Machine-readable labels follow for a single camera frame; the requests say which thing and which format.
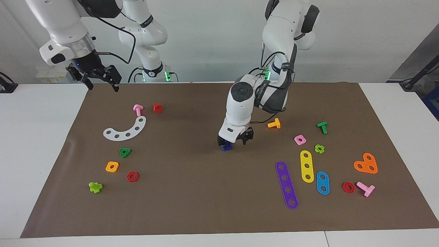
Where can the red hexagonal plastic nut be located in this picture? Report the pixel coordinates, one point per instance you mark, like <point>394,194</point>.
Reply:
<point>344,187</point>
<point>128,177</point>

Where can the purple four-hole plastic plate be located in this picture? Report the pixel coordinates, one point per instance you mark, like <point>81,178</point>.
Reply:
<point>286,184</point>

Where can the light green cross nut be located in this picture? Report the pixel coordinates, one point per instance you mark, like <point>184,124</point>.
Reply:
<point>316,148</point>

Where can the white storage box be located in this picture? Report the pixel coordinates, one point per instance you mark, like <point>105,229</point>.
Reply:
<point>51,76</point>

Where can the yellow three-hole plastic plate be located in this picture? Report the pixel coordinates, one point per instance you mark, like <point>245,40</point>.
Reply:
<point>307,161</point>

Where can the white curved five-hole plate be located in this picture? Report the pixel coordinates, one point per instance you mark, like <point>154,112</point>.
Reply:
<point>122,136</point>

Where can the black stand pole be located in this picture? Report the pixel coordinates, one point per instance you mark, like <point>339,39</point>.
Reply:
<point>420,73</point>

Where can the orange heart-shaped plastic plate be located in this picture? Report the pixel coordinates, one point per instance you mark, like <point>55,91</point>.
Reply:
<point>366,164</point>

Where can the yellow plastic screw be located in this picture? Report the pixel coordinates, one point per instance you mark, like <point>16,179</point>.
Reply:
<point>275,124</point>

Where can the red plastic screw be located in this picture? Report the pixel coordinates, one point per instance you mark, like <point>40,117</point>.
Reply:
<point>157,108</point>

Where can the pink plastic screw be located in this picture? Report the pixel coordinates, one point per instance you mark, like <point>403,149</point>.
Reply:
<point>138,111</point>
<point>368,190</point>

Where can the light green cross screw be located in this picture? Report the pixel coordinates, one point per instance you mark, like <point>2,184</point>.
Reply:
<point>95,188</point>

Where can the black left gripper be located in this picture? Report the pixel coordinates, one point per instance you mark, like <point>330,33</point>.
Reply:
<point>249,132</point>

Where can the brown table mat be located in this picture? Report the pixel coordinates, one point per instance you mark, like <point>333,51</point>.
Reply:
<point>219,206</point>

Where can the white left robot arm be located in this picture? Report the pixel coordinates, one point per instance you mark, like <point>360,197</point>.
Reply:
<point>240,109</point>

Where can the blue crate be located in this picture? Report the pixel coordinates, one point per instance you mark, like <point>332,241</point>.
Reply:
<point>432,103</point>

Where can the blue two-hole plastic plate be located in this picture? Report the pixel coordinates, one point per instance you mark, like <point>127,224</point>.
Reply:
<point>322,183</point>

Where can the green triangular plastic nut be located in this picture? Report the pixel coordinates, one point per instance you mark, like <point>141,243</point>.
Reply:
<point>121,150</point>

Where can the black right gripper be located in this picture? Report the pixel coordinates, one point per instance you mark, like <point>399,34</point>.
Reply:
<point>92,68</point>

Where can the dark green plastic screw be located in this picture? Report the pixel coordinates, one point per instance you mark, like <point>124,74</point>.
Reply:
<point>322,125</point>

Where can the orange square plastic nut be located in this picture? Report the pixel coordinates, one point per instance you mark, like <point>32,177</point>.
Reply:
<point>107,169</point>

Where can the pink square plastic nut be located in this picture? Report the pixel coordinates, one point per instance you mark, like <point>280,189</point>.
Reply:
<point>303,142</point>

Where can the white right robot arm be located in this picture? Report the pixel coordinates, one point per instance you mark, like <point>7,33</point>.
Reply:
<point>65,20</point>

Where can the blue square plastic nut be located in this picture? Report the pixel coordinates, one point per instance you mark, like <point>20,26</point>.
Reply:
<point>227,144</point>

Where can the black clamp mount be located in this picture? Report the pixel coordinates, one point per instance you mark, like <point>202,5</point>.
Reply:
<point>7,86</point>

